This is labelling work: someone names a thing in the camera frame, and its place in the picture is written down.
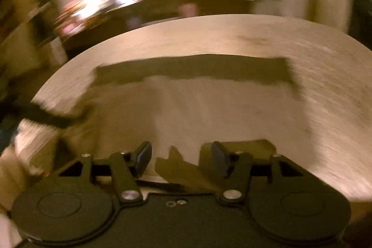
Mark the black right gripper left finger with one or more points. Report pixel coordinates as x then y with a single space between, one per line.
126 168

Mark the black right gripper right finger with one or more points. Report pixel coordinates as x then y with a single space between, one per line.
235 169

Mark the brown two-tone long-sleeve shirt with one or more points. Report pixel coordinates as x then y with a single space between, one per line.
184 104

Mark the long wooden tv console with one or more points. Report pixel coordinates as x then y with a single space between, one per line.
121 20

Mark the lace crochet tablecloth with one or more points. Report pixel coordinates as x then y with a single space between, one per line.
332 69

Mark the pink small case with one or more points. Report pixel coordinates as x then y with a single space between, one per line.
188 10

